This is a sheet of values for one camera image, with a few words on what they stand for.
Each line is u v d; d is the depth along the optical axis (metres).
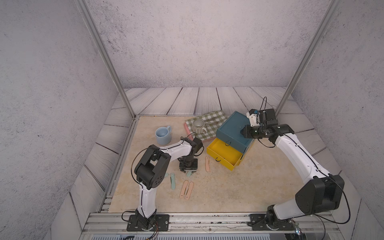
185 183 0.86
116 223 0.75
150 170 0.51
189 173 0.89
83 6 0.70
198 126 1.10
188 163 0.80
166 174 0.55
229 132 0.83
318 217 0.47
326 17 0.74
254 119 0.75
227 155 0.86
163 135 1.03
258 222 0.71
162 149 0.55
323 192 0.41
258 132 0.68
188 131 1.11
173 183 0.86
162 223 0.73
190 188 0.85
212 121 1.16
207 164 0.94
